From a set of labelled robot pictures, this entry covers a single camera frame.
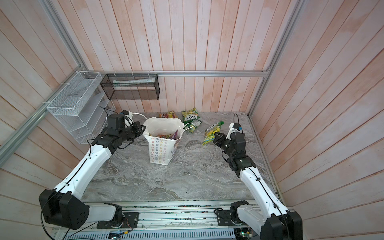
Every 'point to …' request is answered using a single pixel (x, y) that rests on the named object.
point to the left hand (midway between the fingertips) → (146, 129)
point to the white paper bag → (162, 150)
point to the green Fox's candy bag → (191, 116)
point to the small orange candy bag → (171, 114)
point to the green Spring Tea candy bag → (209, 133)
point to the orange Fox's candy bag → (164, 136)
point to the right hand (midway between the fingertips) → (214, 132)
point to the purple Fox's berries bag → (174, 135)
